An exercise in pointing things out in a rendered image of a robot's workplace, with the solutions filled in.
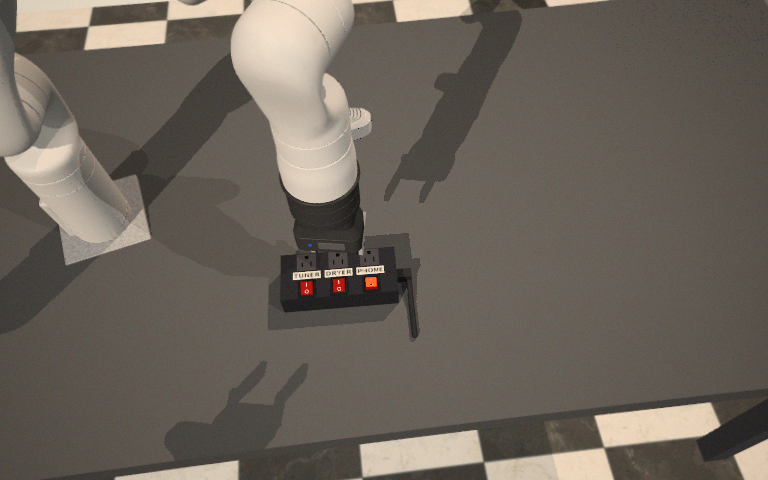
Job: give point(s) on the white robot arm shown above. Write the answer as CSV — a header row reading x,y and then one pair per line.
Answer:
x,y
280,51

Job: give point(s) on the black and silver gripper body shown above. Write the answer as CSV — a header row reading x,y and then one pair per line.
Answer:
x,y
325,201

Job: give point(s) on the dark grey power strip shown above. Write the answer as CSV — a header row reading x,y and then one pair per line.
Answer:
x,y
328,280

